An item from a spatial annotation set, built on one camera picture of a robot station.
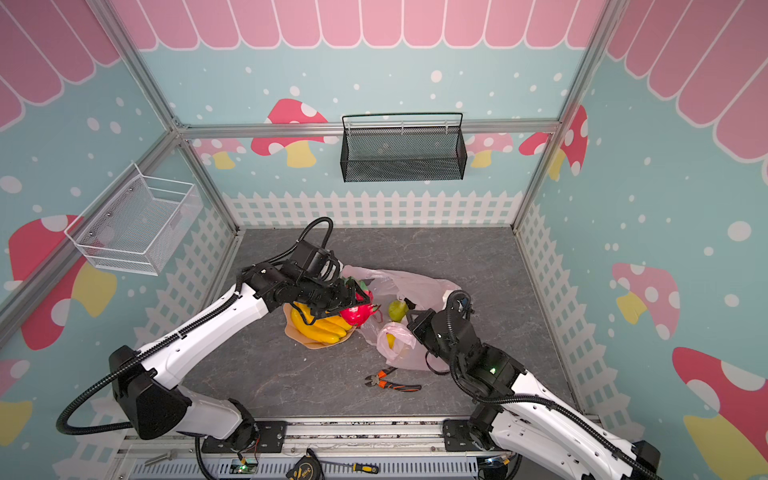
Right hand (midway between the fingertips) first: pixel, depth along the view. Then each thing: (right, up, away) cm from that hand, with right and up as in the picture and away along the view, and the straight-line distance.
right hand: (401, 312), depth 70 cm
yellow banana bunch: (-21, -8, +17) cm, 28 cm away
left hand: (-11, 0, +4) cm, 12 cm away
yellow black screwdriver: (-11, -36, 0) cm, 38 cm away
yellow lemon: (-3, -9, +8) cm, 12 cm away
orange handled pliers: (-7, -21, +12) cm, 25 cm away
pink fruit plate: (-26, -11, +16) cm, 33 cm away
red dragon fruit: (-10, -1, 0) cm, 10 cm away
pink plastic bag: (0, -8, +4) cm, 9 cm away
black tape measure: (-21, -36, -2) cm, 42 cm away
